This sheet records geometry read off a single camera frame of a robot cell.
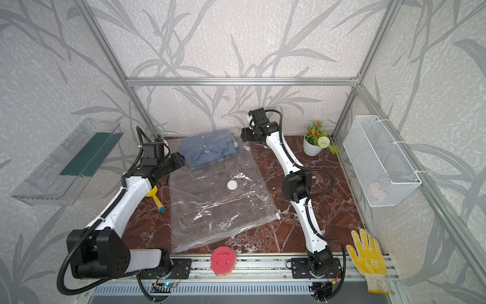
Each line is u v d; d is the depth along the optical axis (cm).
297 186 63
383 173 62
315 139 102
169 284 70
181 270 73
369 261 75
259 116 77
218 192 95
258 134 72
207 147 108
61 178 63
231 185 96
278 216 87
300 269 73
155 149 64
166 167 71
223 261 72
